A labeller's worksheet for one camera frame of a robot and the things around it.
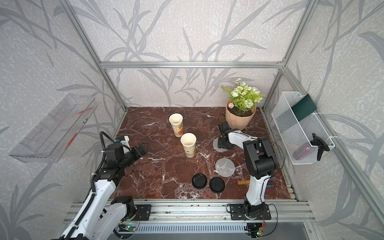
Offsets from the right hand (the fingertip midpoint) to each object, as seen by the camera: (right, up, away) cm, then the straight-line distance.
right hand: (223, 144), depth 100 cm
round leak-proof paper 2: (-1, -13, -11) cm, 17 cm away
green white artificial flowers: (+9, +30, -16) cm, 35 cm away
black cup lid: (-16, -18, -17) cm, 30 cm away
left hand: (-46, +2, -19) cm, 50 cm away
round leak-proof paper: (-6, 0, +1) cm, 6 cm away
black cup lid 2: (-6, -20, -18) cm, 28 cm away
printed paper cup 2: (-23, +4, -14) cm, 27 cm away
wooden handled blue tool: (+11, -18, -18) cm, 28 cm away
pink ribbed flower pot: (+9, +17, -6) cm, 20 cm away
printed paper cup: (-32, +16, -4) cm, 36 cm away
